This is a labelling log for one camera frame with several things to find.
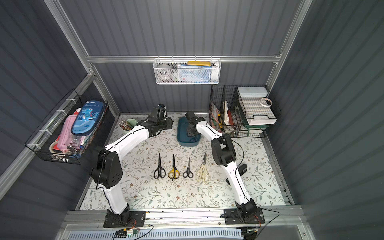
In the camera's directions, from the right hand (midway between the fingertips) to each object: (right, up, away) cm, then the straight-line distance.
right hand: (196, 130), depth 108 cm
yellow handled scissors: (-13, -25, -20) cm, 35 cm away
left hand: (-15, +6, -17) cm, 23 cm away
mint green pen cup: (-43, +3, -16) cm, 46 cm away
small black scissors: (-5, -25, -19) cm, 32 cm away
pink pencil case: (-60, -4, -40) cm, 72 cm away
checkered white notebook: (+38, +11, -14) cm, 42 cm away
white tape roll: (+46, +17, -9) cm, 50 cm away
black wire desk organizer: (+31, +14, -9) cm, 35 cm away
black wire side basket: (-65, -5, -46) cm, 79 cm away
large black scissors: (-22, -24, -19) cm, 38 cm away
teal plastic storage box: (-10, -5, -3) cm, 12 cm away
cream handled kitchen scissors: (+4, -26, -19) cm, 33 cm away
